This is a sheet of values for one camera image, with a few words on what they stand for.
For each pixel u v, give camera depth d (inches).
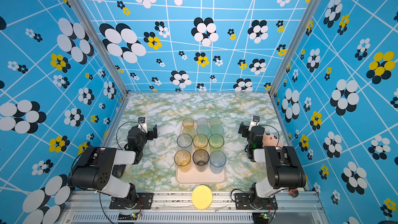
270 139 33.4
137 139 28.3
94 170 17.7
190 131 38.0
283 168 18.2
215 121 38.2
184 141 34.2
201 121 38.0
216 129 35.8
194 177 31.9
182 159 29.9
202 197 28.6
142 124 31.0
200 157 29.3
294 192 29.8
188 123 39.5
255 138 27.8
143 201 28.8
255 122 31.1
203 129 35.8
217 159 29.0
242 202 28.5
